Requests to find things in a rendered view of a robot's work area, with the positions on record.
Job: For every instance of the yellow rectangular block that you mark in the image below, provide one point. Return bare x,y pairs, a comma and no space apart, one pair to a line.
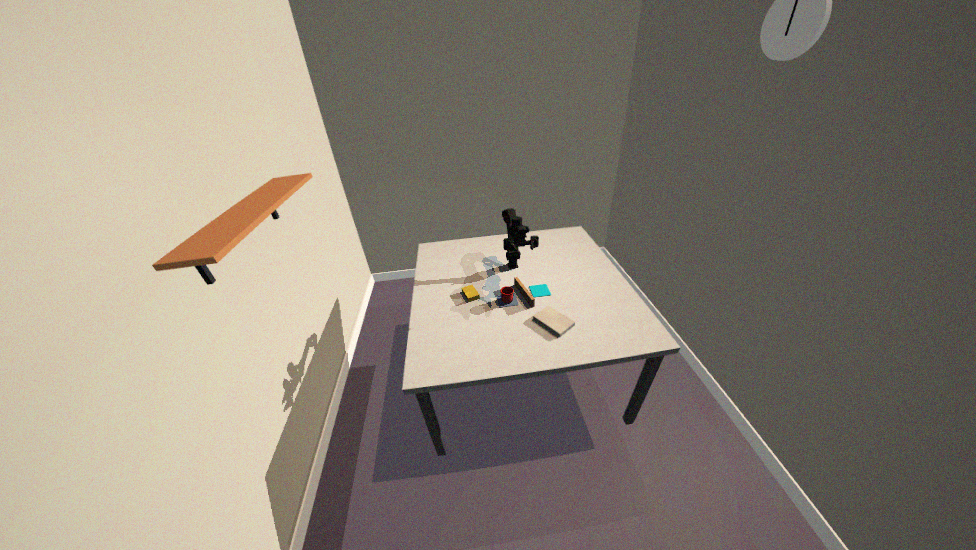
470,293

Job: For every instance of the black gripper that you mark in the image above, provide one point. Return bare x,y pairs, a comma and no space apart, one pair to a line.
509,244

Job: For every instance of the brown rectangular block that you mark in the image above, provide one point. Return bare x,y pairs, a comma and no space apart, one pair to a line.
524,292

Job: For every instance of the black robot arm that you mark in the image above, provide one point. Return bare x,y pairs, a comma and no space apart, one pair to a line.
514,225

